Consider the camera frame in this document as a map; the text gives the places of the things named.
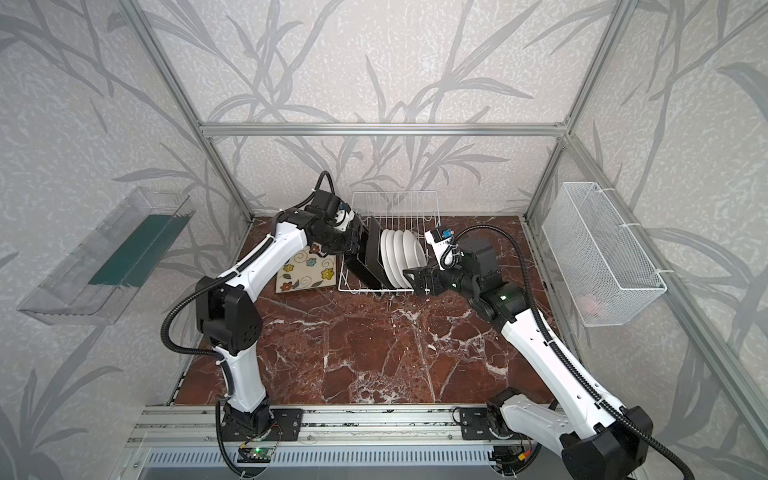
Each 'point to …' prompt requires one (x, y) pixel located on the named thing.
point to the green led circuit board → (255, 455)
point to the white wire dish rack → (417, 211)
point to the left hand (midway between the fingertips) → (362, 238)
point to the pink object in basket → (588, 304)
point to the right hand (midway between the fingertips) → (420, 256)
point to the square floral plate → (310, 268)
